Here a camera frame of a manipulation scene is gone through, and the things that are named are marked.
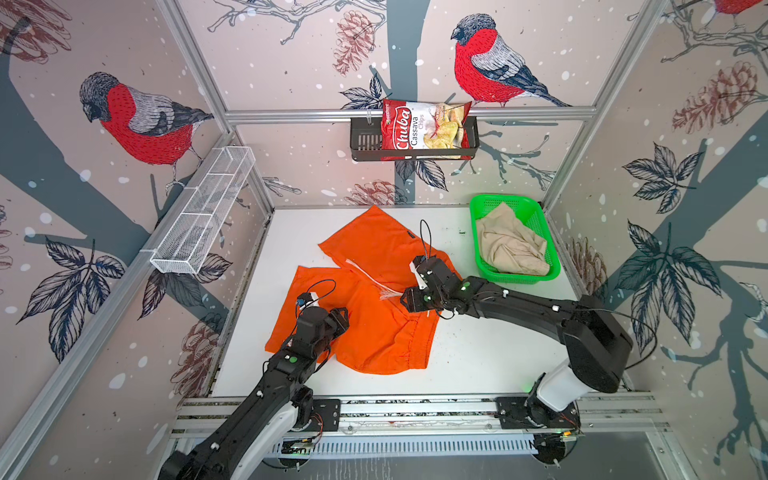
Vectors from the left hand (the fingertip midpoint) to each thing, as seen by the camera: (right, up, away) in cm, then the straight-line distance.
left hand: (343, 312), depth 84 cm
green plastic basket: (+66, +30, +28) cm, 78 cm away
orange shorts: (+9, +15, +22) cm, 28 cm away
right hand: (+17, +2, +1) cm, 18 cm away
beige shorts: (+53, +18, +14) cm, 58 cm away
